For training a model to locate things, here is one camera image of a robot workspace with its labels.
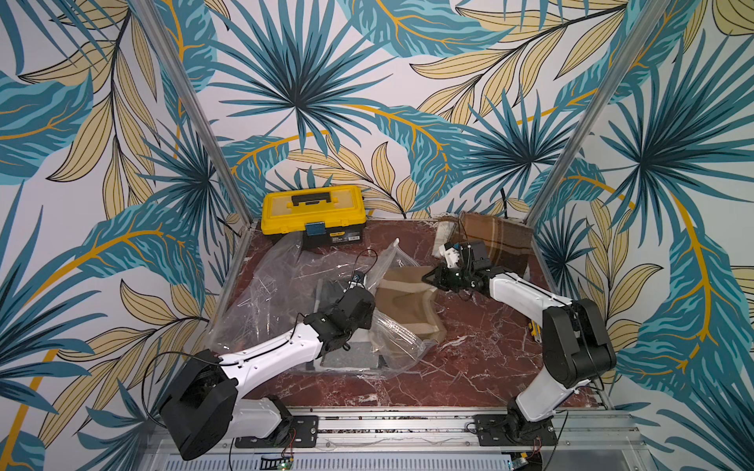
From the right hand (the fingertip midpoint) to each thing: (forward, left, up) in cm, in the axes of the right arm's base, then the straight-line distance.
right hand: (424, 277), depth 91 cm
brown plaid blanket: (+18, -33, -5) cm, 38 cm away
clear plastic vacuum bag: (+4, +42, -3) cm, 42 cm away
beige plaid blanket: (+26, -13, -6) cm, 30 cm away
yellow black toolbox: (+23, +31, +5) cm, 39 cm away
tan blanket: (-3, +6, -5) cm, 9 cm away
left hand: (-10, +19, 0) cm, 21 cm away
